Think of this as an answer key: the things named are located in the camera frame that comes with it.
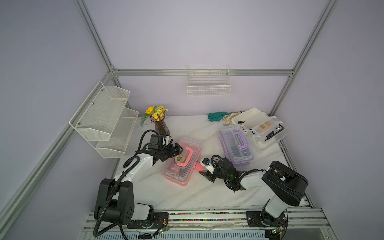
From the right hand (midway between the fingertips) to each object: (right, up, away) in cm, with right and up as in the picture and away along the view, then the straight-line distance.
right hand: (203, 168), depth 90 cm
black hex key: (+47, +21, +6) cm, 52 cm away
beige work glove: (+21, +33, +28) cm, 48 cm away
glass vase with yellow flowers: (-28, +32, -3) cm, 43 cm away
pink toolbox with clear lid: (-14, +1, -6) cm, 15 cm away
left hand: (-16, +9, -2) cm, 19 cm away
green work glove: (+12, +34, +28) cm, 46 cm away
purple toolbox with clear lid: (+21, +14, +4) cm, 26 cm away
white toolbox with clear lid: (+41, +23, +8) cm, 47 cm away
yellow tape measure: (-15, +6, -2) cm, 16 cm away
